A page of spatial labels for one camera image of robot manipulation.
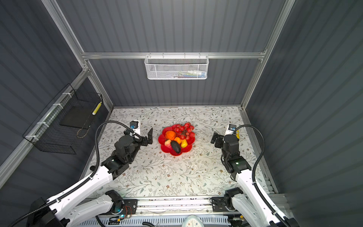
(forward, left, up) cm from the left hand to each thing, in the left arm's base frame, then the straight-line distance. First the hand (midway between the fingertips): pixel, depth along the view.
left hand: (143, 127), depth 75 cm
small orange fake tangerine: (+5, -18, -21) cm, 28 cm away
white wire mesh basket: (+57, -19, +2) cm, 60 cm away
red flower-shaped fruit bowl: (+1, -24, -22) cm, 32 cm away
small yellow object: (-11, -47, +6) cm, 48 cm away
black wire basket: (+1, +41, +3) cm, 41 cm away
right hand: (-4, -44, -5) cm, 45 cm away
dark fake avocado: (-1, -17, -20) cm, 26 cm away
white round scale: (-41, -24, -23) cm, 52 cm away
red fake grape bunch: (+8, -23, -16) cm, 29 cm away
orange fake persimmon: (+8, -13, -20) cm, 25 cm away
